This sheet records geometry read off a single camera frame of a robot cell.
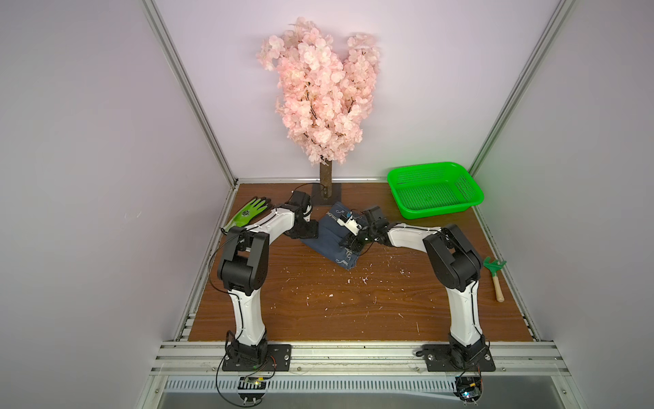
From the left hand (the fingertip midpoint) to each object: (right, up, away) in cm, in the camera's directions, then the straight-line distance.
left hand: (315, 231), depth 99 cm
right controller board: (+46, -41, -29) cm, 68 cm away
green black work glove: (-30, +6, +8) cm, 32 cm away
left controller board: (-16, -43, -27) cm, 53 cm away
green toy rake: (+68, -12, -7) cm, 69 cm away
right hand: (+11, -2, -1) cm, 12 cm away
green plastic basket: (+51, +17, +8) cm, 54 cm away
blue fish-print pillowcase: (+6, -2, 0) cm, 6 cm away
